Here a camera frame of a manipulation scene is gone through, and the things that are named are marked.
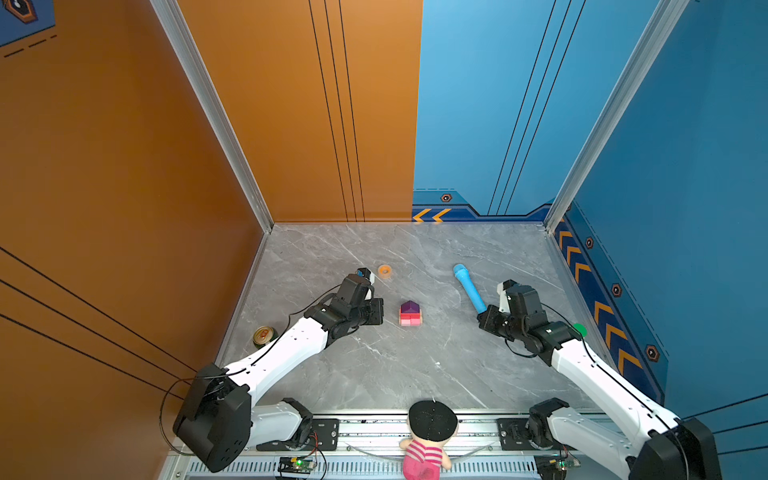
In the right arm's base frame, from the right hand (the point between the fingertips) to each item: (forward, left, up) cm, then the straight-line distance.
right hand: (474, 316), depth 83 cm
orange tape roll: (+23, +26, -9) cm, 36 cm away
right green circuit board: (-33, -16, -13) cm, 39 cm away
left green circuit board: (-33, +46, -11) cm, 58 cm away
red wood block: (+4, +18, -7) cm, 19 cm away
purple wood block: (+4, +18, -2) cm, 18 cm away
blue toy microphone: (+12, -4, -8) cm, 15 cm away
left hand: (+3, +25, +2) cm, 25 cm away
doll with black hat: (-26, +14, -3) cm, 29 cm away
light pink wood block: (+3, +18, -8) cm, 20 cm away
